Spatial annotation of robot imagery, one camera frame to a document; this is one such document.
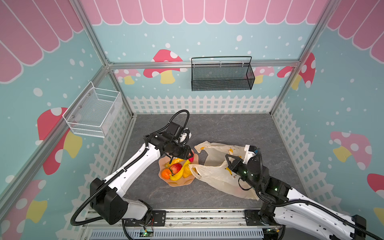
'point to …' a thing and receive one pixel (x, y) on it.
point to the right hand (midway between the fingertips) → (224, 155)
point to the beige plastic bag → (213, 169)
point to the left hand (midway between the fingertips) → (188, 157)
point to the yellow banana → (180, 173)
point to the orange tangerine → (166, 173)
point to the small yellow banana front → (174, 161)
